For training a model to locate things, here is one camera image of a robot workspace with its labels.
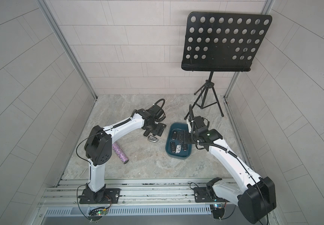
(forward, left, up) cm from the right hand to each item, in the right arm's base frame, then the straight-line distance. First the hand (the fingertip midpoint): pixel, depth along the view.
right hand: (184, 136), depth 80 cm
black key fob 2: (+8, +5, -12) cm, 15 cm away
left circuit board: (-32, +46, -10) cm, 57 cm away
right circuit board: (-34, -13, -15) cm, 39 cm away
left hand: (+10, +15, -7) cm, 20 cm away
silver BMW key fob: (+6, +20, -11) cm, 23 cm away
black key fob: (+10, +24, -10) cm, 28 cm away
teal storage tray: (-1, +5, -12) cm, 13 cm away
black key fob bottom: (0, +7, -12) cm, 14 cm away
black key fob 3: (-1, -1, -12) cm, 12 cm away
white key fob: (-2, +3, -11) cm, 12 cm away
